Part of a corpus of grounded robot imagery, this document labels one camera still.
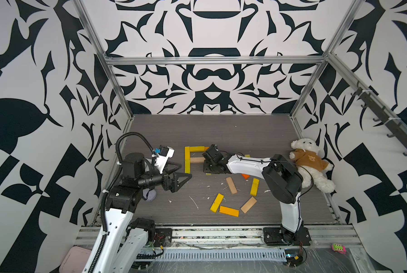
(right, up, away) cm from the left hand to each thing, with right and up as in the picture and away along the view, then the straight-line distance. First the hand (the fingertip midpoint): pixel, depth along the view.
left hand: (183, 168), depth 67 cm
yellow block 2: (-1, -4, +30) cm, 30 cm away
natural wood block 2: (+22, -13, +22) cm, 34 cm away
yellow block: (-2, +2, +35) cm, 35 cm away
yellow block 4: (+33, 0, +33) cm, 47 cm away
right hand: (+8, -4, +28) cm, 30 cm away
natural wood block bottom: (+30, -21, +16) cm, 40 cm away
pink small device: (+63, -33, +3) cm, 71 cm away
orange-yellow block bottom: (+20, -23, +15) cm, 34 cm away
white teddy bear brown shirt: (+64, -4, +22) cm, 68 cm away
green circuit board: (+45, -37, +4) cm, 59 cm away
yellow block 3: (+10, -9, +26) cm, 30 cm away
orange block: (+23, -2, -6) cm, 24 cm away
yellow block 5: (+14, -20, +16) cm, 29 cm away
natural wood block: (+4, -1, +29) cm, 29 cm away
